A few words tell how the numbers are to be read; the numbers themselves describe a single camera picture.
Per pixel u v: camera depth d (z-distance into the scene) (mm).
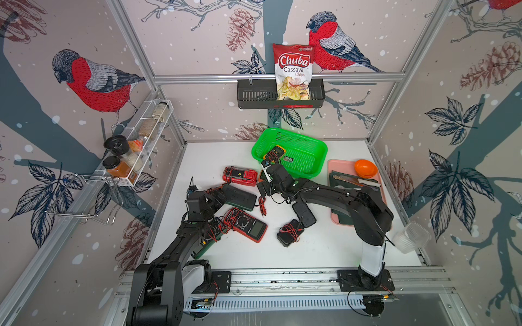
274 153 1095
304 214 875
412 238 904
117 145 615
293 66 827
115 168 597
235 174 999
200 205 671
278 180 697
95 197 593
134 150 684
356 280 713
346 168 1074
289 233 812
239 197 908
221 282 729
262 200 947
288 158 1120
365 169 1037
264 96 1070
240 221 858
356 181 1016
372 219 476
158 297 398
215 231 832
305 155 1141
